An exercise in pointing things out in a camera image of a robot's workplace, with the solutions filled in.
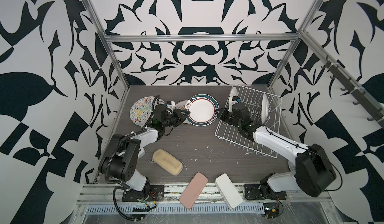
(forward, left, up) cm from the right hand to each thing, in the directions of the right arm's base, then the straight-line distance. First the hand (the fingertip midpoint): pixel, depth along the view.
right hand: (215, 108), depth 83 cm
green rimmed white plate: (+2, +6, -4) cm, 8 cm away
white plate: (+16, -14, -5) cm, 22 cm away
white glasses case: (-37, -4, -16) cm, 41 cm away
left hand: (+1, +13, -2) cm, 13 cm away
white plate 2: (+4, -30, -6) cm, 31 cm away
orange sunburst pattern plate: (+15, +21, -15) cm, 30 cm away
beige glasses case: (-23, +26, -16) cm, 38 cm away
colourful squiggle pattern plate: (+13, +49, -18) cm, 53 cm away
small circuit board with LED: (-44, -24, -21) cm, 54 cm away
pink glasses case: (-37, +13, -17) cm, 43 cm away
